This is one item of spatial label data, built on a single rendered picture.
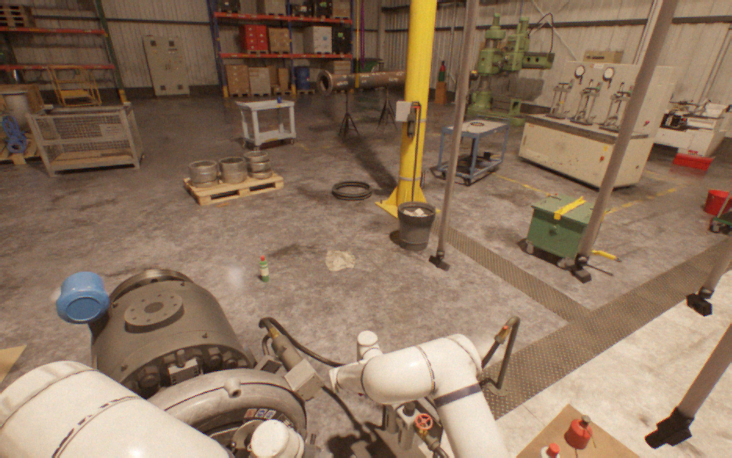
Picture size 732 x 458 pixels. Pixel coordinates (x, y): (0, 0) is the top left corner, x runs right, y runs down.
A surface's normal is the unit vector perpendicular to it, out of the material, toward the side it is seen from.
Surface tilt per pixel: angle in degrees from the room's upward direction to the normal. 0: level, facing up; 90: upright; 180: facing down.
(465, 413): 40
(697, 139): 90
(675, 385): 0
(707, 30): 90
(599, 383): 0
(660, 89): 90
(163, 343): 1
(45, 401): 22
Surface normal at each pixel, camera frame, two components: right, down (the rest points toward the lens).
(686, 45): -0.87, 0.21
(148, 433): 0.44, -0.85
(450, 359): 0.20, -0.54
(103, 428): 0.01, -0.87
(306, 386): 0.58, 0.38
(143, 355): -0.20, -0.79
